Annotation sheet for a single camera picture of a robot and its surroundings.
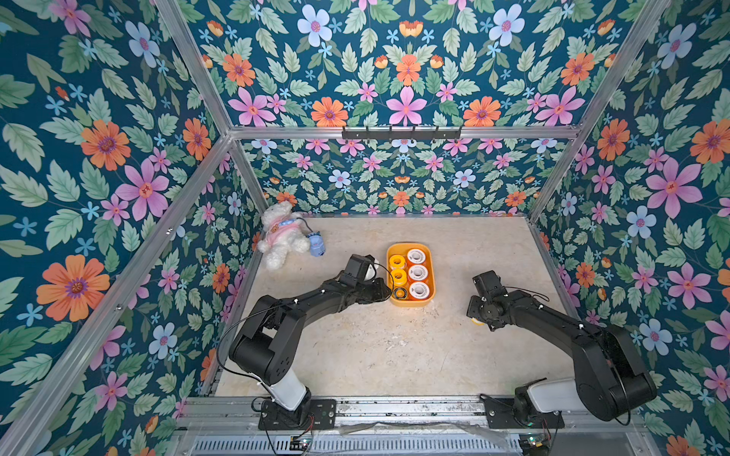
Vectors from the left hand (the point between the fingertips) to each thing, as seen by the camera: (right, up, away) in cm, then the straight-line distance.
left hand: (395, 289), depth 90 cm
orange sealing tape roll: (+8, +10, +12) cm, 18 cm away
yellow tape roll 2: (+2, +2, +7) cm, 7 cm away
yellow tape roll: (+1, +8, +12) cm, 14 cm away
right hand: (+27, -7, +1) cm, 28 cm away
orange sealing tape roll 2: (+8, +5, +7) cm, 12 cm away
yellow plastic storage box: (+3, +13, +13) cm, 19 cm away
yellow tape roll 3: (+25, -9, -5) cm, 27 cm away
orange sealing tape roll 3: (+8, -1, +4) cm, 9 cm away
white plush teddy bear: (-41, +18, +14) cm, 47 cm away
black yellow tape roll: (+2, -2, +6) cm, 7 cm away
